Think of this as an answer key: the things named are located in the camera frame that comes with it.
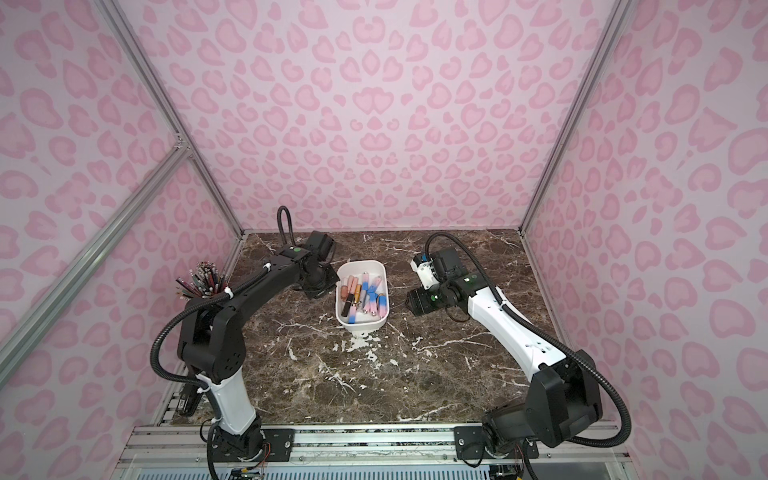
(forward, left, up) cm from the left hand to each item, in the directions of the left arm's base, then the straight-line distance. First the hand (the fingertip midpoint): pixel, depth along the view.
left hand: (338, 285), depth 92 cm
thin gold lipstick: (+2, -5, -9) cm, 11 cm away
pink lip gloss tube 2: (+6, -3, -9) cm, 12 cm away
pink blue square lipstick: (-3, -13, -7) cm, 15 cm away
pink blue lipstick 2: (+8, -7, -9) cm, 14 cm away
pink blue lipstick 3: (-3, -10, -7) cm, 13 cm away
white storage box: (+13, -3, -9) cm, 16 cm away
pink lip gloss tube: (+2, -1, -8) cm, 8 cm away
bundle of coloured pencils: (-2, +38, +5) cm, 38 cm away
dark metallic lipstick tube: (-3, -2, -7) cm, 8 cm away
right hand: (-8, -24, +5) cm, 26 cm away
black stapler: (-31, +36, -7) cm, 48 cm away
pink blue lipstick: (-5, -4, -9) cm, 11 cm away
